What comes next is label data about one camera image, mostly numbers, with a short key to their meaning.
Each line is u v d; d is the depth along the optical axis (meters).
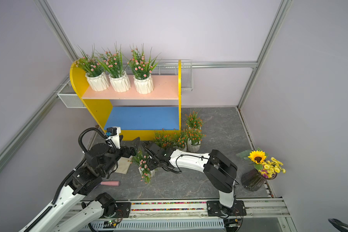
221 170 0.45
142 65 0.60
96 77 0.68
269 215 0.72
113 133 0.56
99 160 0.48
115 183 0.80
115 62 0.62
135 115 0.96
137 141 0.61
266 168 0.62
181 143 0.81
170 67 0.94
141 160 0.75
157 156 0.64
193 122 0.93
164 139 0.86
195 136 0.87
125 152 0.60
